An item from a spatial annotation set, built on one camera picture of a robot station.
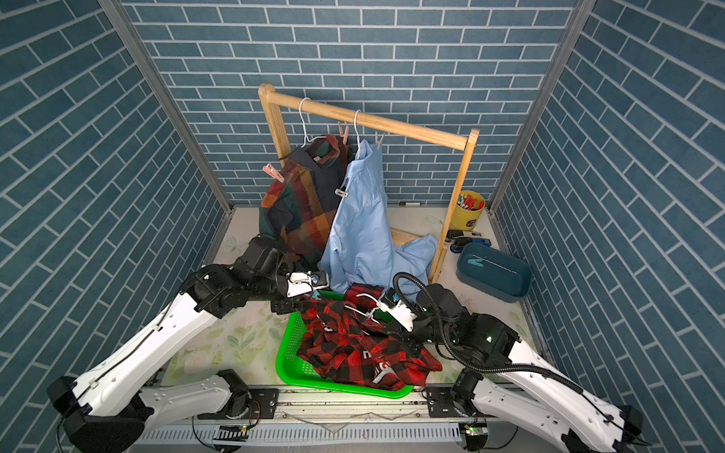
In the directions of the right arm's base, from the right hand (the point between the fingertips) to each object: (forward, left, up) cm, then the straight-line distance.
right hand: (389, 329), depth 66 cm
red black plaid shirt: (0, +12, -9) cm, 15 cm away
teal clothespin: (+7, +19, +1) cm, 20 cm away
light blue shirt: (+25, +10, -2) cm, 27 cm away
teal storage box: (+33, -37, -21) cm, 54 cm away
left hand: (+9, +20, +3) cm, 22 cm away
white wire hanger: (+1, +5, +6) cm, 8 cm away
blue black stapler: (+41, -24, -16) cm, 50 cm away
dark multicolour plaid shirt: (+28, +28, +10) cm, 41 cm away
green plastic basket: (-6, +26, -18) cm, 32 cm away
